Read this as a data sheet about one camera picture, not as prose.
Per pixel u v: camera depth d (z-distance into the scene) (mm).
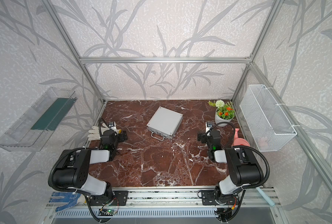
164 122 997
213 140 705
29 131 634
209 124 821
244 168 452
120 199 734
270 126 612
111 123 818
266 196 727
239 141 826
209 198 734
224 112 929
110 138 722
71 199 737
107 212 705
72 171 448
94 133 999
